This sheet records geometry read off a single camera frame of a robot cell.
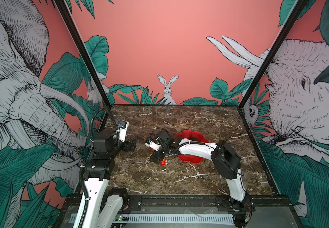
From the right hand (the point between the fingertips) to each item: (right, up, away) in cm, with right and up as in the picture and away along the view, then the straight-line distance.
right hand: (151, 153), depth 86 cm
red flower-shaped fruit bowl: (+29, +9, +13) cm, 33 cm away
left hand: (-10, +15, -16) cm, 24 cm away
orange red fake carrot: (+7, -6, 0) cm, 9 cm away
